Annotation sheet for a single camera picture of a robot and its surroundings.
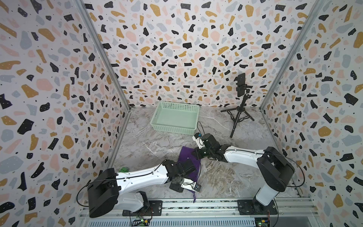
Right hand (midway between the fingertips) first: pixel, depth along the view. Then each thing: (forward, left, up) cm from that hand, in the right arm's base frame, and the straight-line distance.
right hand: (191, 153), depth 87 cm
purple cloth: (+3, +4, -6) cm, 8 cm away
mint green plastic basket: (+31, +13, -2) cm, 34 cm away
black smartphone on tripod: (+34, -31, +25) cm, 53 cm away
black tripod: (+28, -33, +6) cm, 44 cm away
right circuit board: (-33, -37, -9) cm, 50 cm away
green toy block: (-10, +40, -2) cm, 41 cm away
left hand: (-16, +3, -2) cm, 17 cm away
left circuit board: (-35, +24, -7) cm, 43 cm away
